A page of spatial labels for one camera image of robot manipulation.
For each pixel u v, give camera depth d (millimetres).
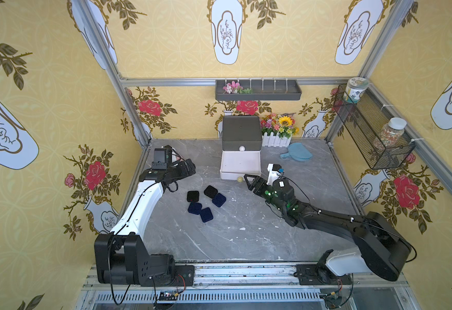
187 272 745
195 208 943
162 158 637
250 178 775
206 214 909
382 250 424
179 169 749
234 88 875
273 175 756
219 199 965
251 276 750
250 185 743
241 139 920
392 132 653
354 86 841
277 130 1068
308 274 734
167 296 731
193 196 974
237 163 994
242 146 943
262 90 924
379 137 689
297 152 1147
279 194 638
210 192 974
